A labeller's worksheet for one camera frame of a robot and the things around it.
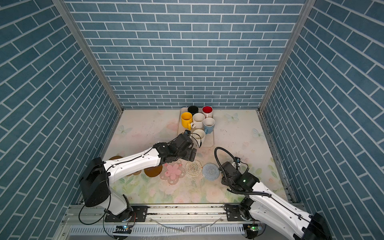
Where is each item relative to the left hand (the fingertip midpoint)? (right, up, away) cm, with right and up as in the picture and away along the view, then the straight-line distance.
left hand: (190, 151), depth 83 cm
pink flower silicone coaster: (-11, -13, +5) cm, 18 cm away
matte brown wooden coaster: (-49, -7, +12) cm, 51 cm away
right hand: (+19, -14, -2) cm, 23 cm away
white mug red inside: (+11, +25, +29) cm, 39 cm away
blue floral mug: (+11, +15, +21) cm, 28 cm away
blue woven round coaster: (+11, -13, +4) cm, 18 cm away
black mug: (0, +26, +26) cm, 37 cm away
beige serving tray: (+11, +3, +18) cm, 21 cm away
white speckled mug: (+4, +17, +19) cm, 26 cm away
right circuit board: (+31, -36, -12) cm, 49 cm away
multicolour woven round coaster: (+1, -12, +6) cm, 13 cm away
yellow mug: (-4, +18, +19) cm, 27 cm away
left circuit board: (-33, -36, -11) cm, 50 cm away
